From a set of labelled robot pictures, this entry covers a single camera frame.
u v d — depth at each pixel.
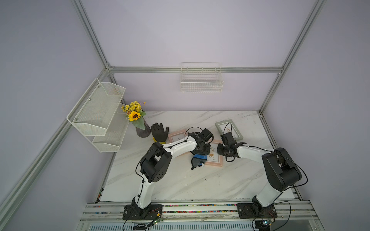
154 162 0.55
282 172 0.47
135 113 0.86
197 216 0.73
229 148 0.76
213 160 0.93
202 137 0.70
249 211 0.73
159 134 1.05
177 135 1.04
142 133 1.01
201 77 0.95
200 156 0.86
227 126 1.12
